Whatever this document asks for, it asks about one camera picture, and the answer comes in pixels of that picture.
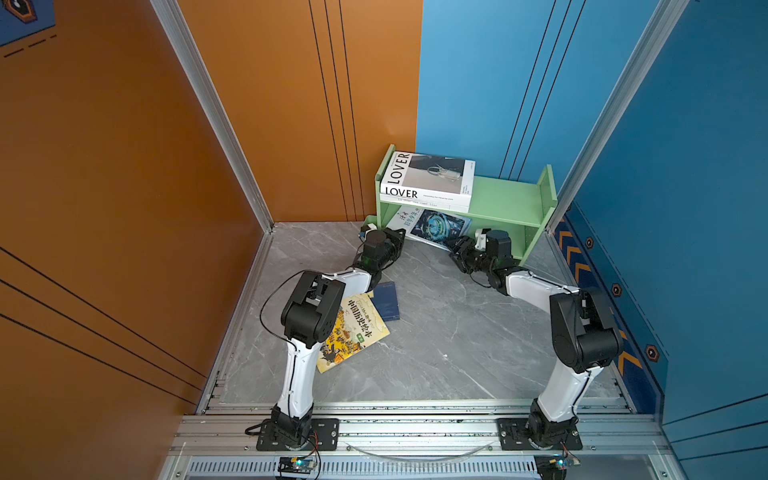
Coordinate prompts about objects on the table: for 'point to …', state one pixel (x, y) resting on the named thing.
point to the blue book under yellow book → (385, 300)
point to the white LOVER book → (429, 181)
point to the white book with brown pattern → (408, 212)
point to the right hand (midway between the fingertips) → (443, 247)
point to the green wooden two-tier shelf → (517, 207)
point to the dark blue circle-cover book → (439, 225)
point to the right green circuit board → (554, 466)
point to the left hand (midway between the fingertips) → (410, 225)
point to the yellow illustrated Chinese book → (357, 323)
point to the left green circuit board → (300, 465)
